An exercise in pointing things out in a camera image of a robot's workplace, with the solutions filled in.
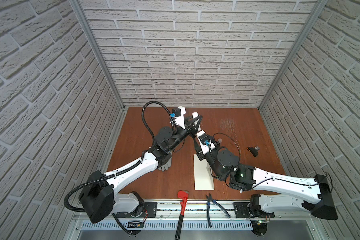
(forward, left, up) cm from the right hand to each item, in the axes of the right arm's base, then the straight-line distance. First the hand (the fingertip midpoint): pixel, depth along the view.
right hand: (200, 134), depth 63 cm
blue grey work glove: (0, +17, -32) cm, 37 cm away
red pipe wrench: (-16, +9, -33) cm, 37 cm away
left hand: (+8, -1, +4) cm, 9 cm away
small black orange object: (+5, -39, -32) cm, 51 cm away
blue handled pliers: (-20, -5, -33) cm, 39 cm away
